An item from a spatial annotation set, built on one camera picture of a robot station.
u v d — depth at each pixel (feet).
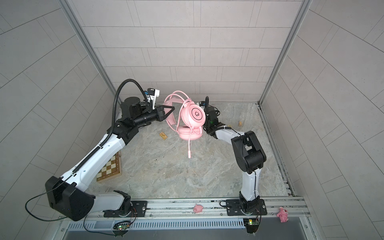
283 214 2.23
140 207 2.33
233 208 2.33
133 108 1.73
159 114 1.99
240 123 3.38
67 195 1.22
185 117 1.77
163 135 3.16
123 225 2.10
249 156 1.65
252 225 2.23
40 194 1.20
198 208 2.28
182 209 2.37
